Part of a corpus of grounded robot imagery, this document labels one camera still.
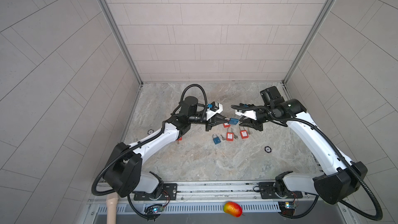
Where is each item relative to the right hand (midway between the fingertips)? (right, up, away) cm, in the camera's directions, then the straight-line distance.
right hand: (240, 120), depth 71 cm
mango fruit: (-5, -36, -7) cm, 37 cm away
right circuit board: (+20, -38, -3) cm, 43 cm away
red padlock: (-4, -6, +21) cm, 22 cm away
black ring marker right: (+18, -18, +13) cm, 29 cm away
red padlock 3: (-3, -12, +17) cm, 21 cm away
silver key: (-6, -14, +18) cm, 23 cm away
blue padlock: (-4, 0, -3) cm, 5 cm away
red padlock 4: (+6, -11, +18) cm, 22 cm away
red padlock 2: (-31, -13, +16) cm, 37 cm away
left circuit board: (-38, -36, -7) cm, 53 cm away
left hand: (-6, 0, -2) cm, 6 cm away
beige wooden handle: (-57, -34, -6) cm, 66 cm away
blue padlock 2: (-10, -13, +16) cm, 23 cm away
